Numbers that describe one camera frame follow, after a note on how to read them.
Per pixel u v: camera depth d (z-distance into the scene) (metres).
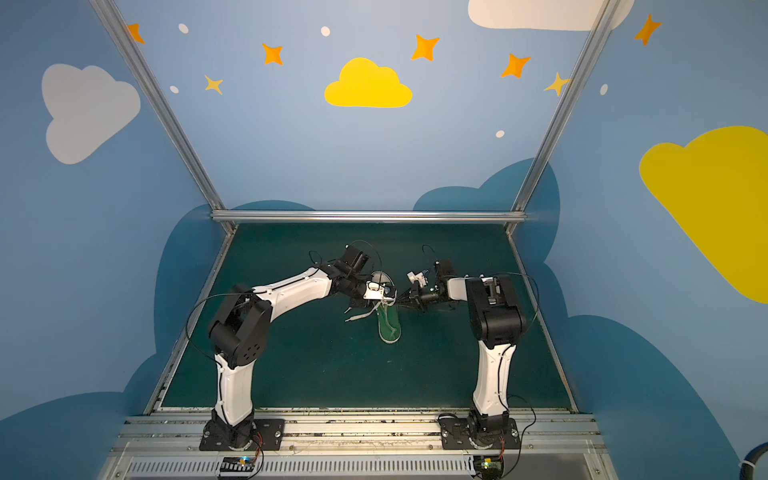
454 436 0.74
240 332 0.51
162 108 0.85
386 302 0.93
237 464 0.73
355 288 0.80
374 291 0.81
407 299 0.91
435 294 0.88
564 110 0.86
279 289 0.58
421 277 0.98
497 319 0.55
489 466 0.73
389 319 0.92
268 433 0.74
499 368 0.59
